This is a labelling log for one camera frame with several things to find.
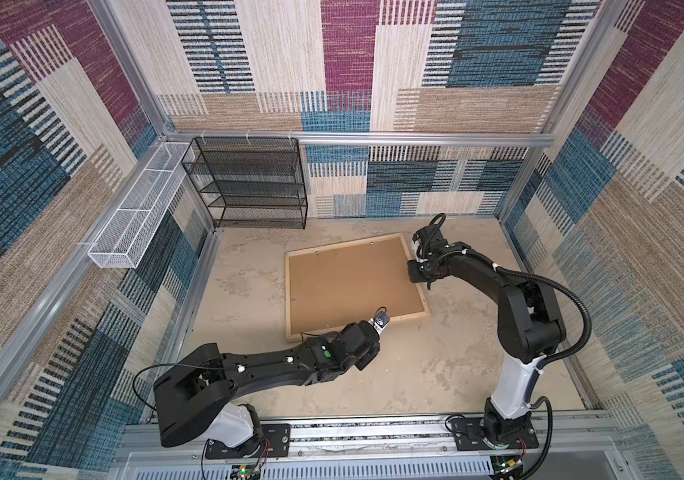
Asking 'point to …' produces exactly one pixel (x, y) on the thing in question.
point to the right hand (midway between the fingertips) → (417, 276)
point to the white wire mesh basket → (123, 240)
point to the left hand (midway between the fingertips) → (369, 333)
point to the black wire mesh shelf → (250, 182)
